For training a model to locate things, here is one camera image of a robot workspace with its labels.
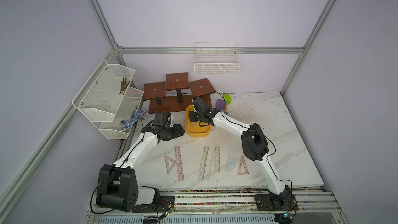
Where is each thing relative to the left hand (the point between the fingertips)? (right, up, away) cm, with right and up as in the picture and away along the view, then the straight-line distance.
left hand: (180, 134), depth 86 cm
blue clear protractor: (+29, -17, +1) cm, 34 cm away
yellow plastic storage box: (+6, +1, +15) cm, 16 cm away
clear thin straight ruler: (+18, -16, 0) cm, 24 cm away
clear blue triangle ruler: (+5, +4, +17) cm, 18 cm away
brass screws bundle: (-29, +27, -4) cm, 40 cm away
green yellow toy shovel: (+32, +22, +33) cm, 51 cm away
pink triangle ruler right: (+36, -16, +1) cm, 40 cm away
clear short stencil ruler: (+21, -15, +2) cm, 26 cm away
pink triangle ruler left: (-7, -19, 0) cm, 20 cm away
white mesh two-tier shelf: (-36, +19, -8) cm, 42 cm away
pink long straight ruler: (0, -19, -1) cm, 19 cm away
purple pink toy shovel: (+26, +18, +30) cm, 43 cm away
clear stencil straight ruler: (+14, -17, +1) cm, 22 cm away
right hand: (+7, +9, +12) cm, 17 cm away
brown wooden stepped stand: (-6, +25, +20) cm, 33 cm away
